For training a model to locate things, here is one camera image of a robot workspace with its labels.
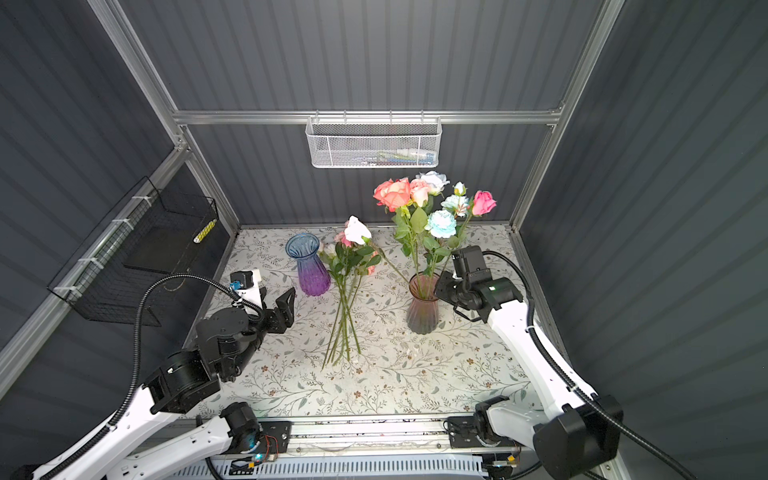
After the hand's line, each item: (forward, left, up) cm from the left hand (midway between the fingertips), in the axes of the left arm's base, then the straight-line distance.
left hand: (282, 292), depth 66 cm
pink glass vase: (+3, -34, -18) cm, 39 cm away
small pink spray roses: (+28, -12, -26) cm, 39 cm away
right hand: (+6, -38, -10) cm, 40 cm away
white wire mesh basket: (+79, -22, -8) cm, 82 cm away
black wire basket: (+22, +39, -2) cm, 44 cm away
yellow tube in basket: (+23, +26, -3) cm, 35 cm away
